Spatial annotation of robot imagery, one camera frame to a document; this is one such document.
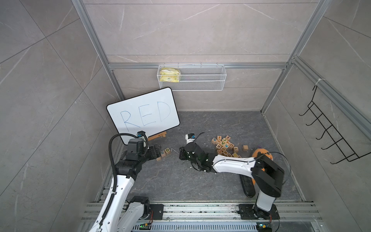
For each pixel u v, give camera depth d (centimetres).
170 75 88
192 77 101
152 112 93
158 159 91
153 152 66
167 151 94
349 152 59
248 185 80
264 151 88
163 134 101
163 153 93
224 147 95
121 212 45
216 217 73
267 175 46
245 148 98
